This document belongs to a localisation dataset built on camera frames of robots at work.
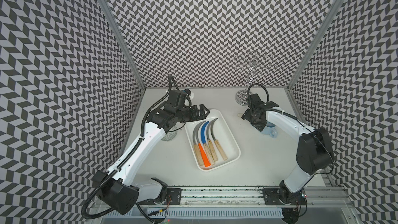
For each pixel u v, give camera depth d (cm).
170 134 94
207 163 83
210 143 89
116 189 37
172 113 53
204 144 89
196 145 89
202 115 63
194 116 63
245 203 72
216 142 90
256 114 64
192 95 69
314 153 46
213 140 91
